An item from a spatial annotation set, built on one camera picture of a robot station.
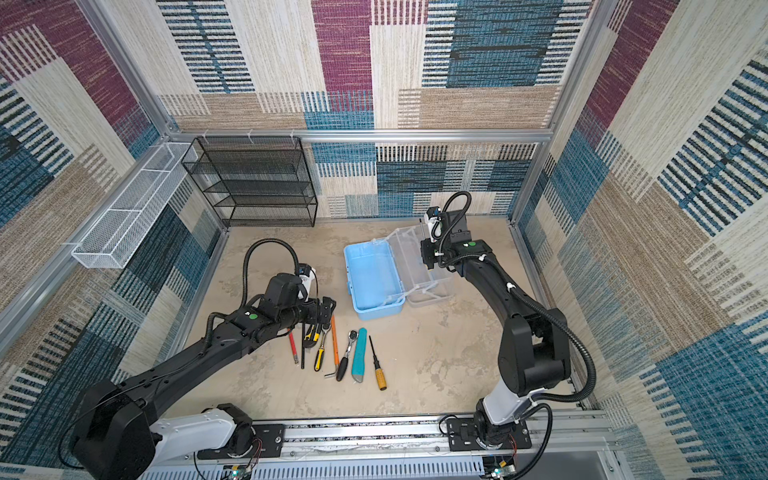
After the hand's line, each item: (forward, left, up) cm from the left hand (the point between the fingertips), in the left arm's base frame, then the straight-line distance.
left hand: (322, 297), depth 83 cm
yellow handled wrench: (-10, +1, -13) cm, 17 cm away
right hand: (+13, -30, +4) cm, 33 cm away
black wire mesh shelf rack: (+48, +30, +2) cm, 57 cm away
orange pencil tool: (-9, -3, -14) cm, 17 cm away
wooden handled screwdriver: (-17, -16, -13) cm, 26 cm away
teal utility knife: (-11, -10, -14) cm, 21 cm away
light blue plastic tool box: (+15, -17, -10) cm, 25 cm away
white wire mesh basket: (+4, +46, +19) cm, 50 cm away
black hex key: (-8, +7, -14) cm, 17 cm away
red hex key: (-8, +10, -14) cm, 19 cm away
